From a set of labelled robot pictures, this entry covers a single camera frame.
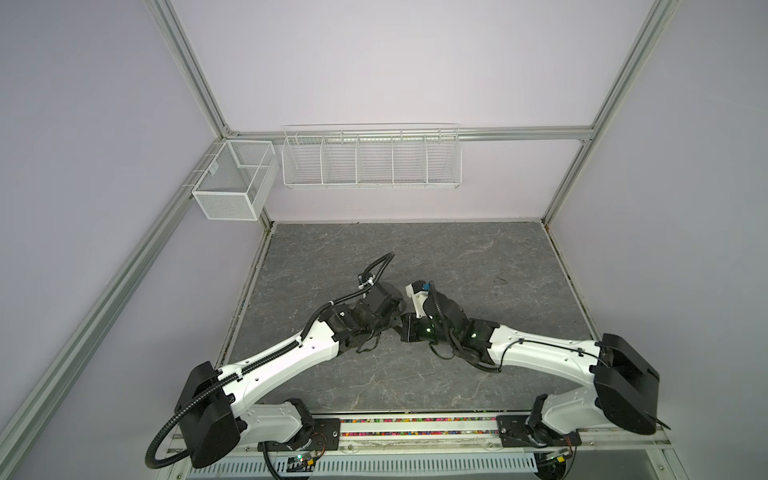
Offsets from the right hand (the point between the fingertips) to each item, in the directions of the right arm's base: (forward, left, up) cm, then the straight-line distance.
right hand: (388, 326), depth 76 cm
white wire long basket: (+62, +5, +10) cm, 63 cm away
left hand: (+3, -2, +1) cm, 4 cm away
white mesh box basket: (+46, +51, +12) cm, 70 cm away
